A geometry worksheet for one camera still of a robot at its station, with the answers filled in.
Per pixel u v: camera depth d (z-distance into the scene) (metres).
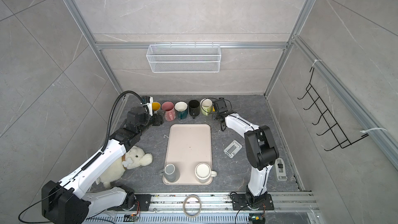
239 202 0.73
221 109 0.76
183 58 1.00
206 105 1.04
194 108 0.99
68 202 0.37
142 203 0.73
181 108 1.01
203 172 0.77
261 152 0.49
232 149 0.90
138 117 0.57
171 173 0.73
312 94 0.76
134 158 0.80
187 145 0.93
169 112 0.94
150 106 0.68
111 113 0.52
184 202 0.76
